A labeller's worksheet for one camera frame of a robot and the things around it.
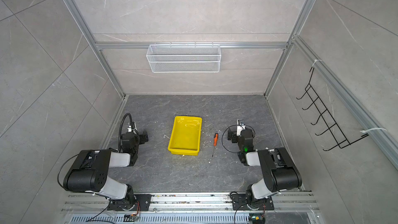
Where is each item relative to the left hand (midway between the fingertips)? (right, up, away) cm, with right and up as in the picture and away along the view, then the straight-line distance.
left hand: (135, 128), depth 93 cm
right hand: (+63, +1, +1) cm, 63 cm away
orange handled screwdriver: (+50, -7, +2) cm, 50 cm away
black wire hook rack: (+95, 0, -34) cm, 101 cm away
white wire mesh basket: (+18, +45, +8) cm, 49 cm away
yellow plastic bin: (+31, -6, +3) cm, 31 cm away
